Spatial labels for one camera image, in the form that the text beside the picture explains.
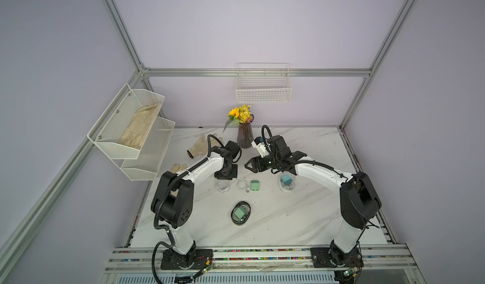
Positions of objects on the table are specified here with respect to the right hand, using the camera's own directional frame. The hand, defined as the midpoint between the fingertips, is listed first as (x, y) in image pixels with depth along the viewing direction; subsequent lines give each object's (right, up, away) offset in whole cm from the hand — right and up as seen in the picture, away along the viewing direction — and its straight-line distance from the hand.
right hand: (252, 165), depth 87 cm
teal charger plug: (+18, -8, +6) cm, 20 cm away
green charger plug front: (-6, -21, -3) cm, 22 cm away
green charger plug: (+1, -11, +6) cm, 12 cm away
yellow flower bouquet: (-6, +25, +6) cm, 26 cm away
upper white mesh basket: (-55, +17, -9) cm, 58 cm away
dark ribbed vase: (-4, +14, +20) cm, 25 cm away
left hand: (-12, -7, +3) cm, 14 cm away
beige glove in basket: (-49, +21, -5) cm, 53 cm away
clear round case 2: (-14, -11, +6) cm, 19 cm away
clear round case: (+17, -12, +6) cm, 22 cm away
